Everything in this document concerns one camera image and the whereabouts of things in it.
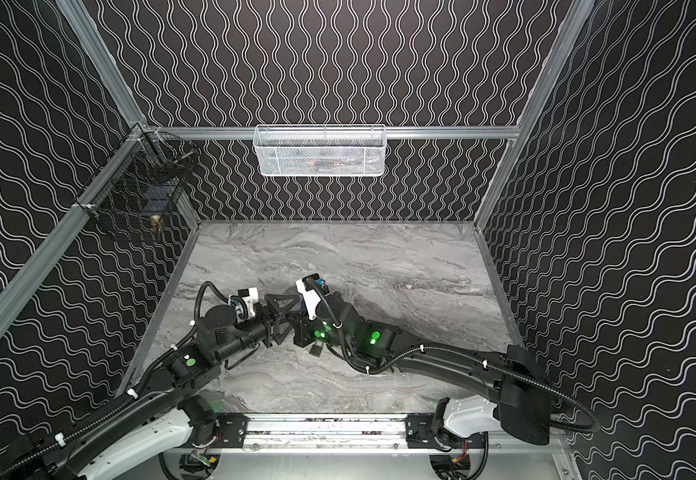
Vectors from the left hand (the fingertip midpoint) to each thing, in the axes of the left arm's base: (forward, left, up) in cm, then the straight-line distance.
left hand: (305, 309), depth 68 cm
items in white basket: (+51, 0, +5) cm, 51 cm away
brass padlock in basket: (+23, +45, +5) cm, 51 cm away
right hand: (0, +5, -3) cm, 6 cm away
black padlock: (+2, +1, -25) cm, 25 cm away
